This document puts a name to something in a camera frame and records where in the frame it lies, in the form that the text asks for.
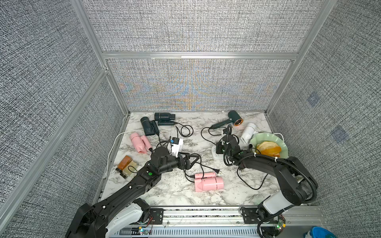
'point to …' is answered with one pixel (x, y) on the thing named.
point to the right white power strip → (217, 156)
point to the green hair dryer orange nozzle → (238, 122)
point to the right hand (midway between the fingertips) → (217, 139)
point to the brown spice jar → (124, 163)
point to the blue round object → (318, 232)
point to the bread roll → (269, 148)
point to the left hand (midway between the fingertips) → (196, 156)
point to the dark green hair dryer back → (164, 118)
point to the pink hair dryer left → (141, 143)
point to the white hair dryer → (248, 132)
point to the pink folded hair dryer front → (210, 182)
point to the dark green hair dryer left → (150, 126)
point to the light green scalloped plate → (270, 137)
